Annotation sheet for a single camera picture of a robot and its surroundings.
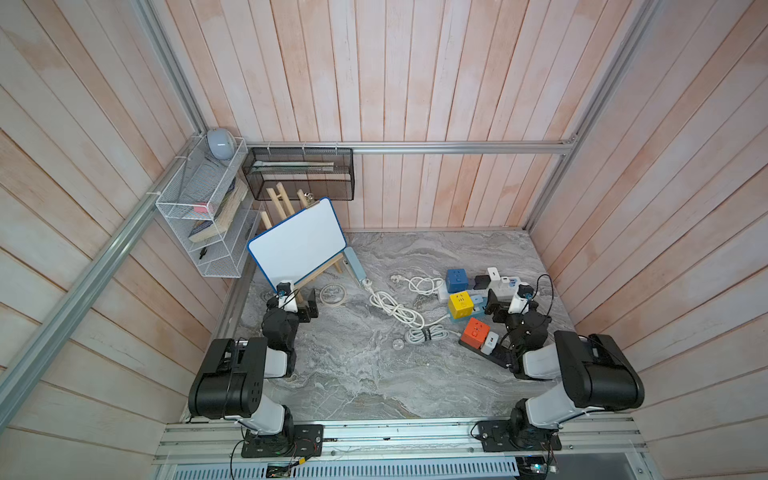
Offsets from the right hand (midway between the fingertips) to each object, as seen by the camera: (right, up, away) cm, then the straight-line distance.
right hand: (505, 289), depth 91 cm
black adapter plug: (-5, +2, +5) cm, 8 cm away
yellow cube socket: (-14, -5, -1) cm, 15 cm away
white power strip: (+3, -1, +9) cm, 9 cm away
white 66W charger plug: (-8, -14, -9) cm, 19 cm away
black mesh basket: (-56, +35, -3) cm, 66 cm away
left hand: (-64, -1, +1) cm, 64 cm away
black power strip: (-4, -19, -5) cm, 20 cm away
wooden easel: (-67, +23, -5) cm, 71 cm away
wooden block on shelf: (-82, +21, -11) cm, 85 cm away
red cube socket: (-12, -12, -8) cm, 18 cm away
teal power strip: (-8, -5, +2) cm, 9 cm away
